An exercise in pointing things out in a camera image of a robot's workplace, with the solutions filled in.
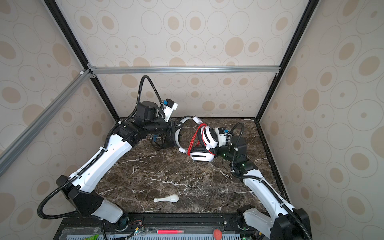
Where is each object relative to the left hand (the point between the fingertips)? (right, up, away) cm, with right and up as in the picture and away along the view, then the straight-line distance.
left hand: (185, 123), depth 66 cm
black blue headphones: (-17, -10, +40) cm, 44 cm away
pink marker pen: (-8, -52, +6) cm, 53 cm away
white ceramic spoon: (-7, -40, +15) cm, 44 cm away
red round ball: (+15, -51, +2) cm, 53 cm away
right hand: (+10, -9, +10) cm, 17 cm away
